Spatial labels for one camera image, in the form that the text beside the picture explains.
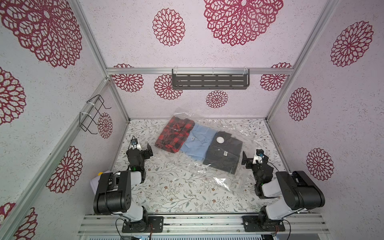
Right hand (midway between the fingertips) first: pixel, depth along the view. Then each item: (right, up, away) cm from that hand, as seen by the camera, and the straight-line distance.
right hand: (252, 150), depth 89 cm
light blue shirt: (-31, +4, +14) cm, 35 cm away
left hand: (-68, +2, +5) cm, 68 cm away
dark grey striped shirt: (-15, -3, +11) cm, 18 cm away
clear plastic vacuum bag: (-6, -18, -1) cm, 19 cm away
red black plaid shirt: (-49, +10, +18) cm, 53 cm away
